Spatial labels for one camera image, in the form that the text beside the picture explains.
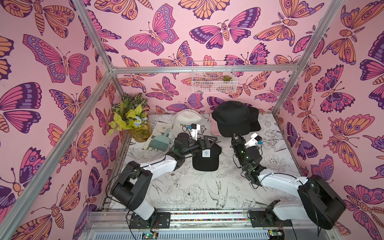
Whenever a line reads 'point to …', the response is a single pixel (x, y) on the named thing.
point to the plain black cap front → (231, 117)
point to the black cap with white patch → (207, 159)
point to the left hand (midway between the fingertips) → (215, 140)
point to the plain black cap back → (255, 125)
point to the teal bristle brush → (160, 142)
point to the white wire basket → (214, 82)
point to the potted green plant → (132, 115)
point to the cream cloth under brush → (159, 129)
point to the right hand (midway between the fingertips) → (233, 130)
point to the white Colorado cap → (182, 119)
